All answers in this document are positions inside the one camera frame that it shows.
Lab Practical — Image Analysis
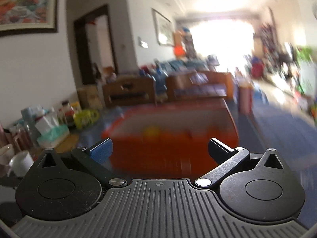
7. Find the green tissue box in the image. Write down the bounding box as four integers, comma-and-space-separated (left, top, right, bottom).
35, 114, 70, 148

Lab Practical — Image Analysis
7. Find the green cartoon mug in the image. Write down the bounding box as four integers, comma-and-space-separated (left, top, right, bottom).
74, 109, 100, 130

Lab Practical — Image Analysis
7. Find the blue patterned tablecloth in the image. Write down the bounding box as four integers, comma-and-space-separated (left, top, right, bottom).
77, 98, 316, 227

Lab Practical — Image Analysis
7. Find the cardboard box on floor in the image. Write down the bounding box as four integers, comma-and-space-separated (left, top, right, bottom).
77, 85, 103, 110

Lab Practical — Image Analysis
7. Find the framed fruit picture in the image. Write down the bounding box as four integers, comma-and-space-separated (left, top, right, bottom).
0, 0, 58, 36

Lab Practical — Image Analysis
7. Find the framed painting on wall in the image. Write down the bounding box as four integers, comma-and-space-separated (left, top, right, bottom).
152, 8, 174, 46

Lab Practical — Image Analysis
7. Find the orange cardboard box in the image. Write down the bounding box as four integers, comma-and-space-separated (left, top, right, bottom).
102, 98, 239, 180

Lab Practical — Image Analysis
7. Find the white ceramic mug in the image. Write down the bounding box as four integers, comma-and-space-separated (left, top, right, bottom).
7, 151, 34, 177

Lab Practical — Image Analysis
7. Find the wooden chair with cutout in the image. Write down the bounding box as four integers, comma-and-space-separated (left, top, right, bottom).
165, 71, 234, 102

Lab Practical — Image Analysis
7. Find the pink cylindrical canister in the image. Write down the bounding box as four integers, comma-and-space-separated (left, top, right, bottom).
238, 82, 253, 115

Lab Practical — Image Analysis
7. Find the wooden trivet board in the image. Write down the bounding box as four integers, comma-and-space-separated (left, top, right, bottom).
55, 133, 79, 153

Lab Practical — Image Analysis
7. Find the white chest freezer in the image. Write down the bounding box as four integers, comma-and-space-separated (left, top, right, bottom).
298, 61, 317, 99

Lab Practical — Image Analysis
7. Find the dark sauce bottle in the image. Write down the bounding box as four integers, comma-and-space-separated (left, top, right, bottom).
61, 100, 76, 130

